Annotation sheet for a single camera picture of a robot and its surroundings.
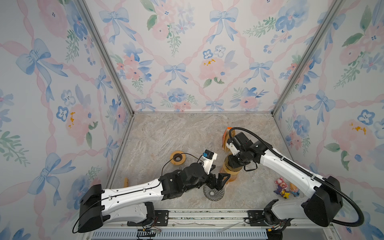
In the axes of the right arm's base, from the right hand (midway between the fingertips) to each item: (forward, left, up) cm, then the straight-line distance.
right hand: (230, 161), depth 81 cm
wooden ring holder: (+3, +30, -9) cm, 32 cm away
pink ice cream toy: (-9, +57, -9) cm, 59 cm away
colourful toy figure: (-11, -28, -8) cm, 31 cm away
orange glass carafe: (-4, -2, -12) cm, 13 cm away
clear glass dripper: (-14, +9, -11) cm, 20 cm away
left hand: (-11, +6, +12) cm, 17 cm away
